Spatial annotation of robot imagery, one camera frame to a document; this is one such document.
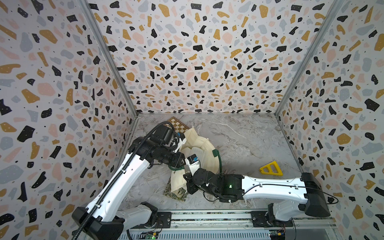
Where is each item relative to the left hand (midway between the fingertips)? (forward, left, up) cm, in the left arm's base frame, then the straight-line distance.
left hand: (184, 160), depth 69 cm
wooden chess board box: (+38, +8, -21) cm, 44 cm away
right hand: (-7, 0, -2) cm, 7 cm away
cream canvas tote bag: (+14, -5, -7) cm, 17 cm away
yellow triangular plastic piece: (+4, -50, -23) cm, 55 cm away
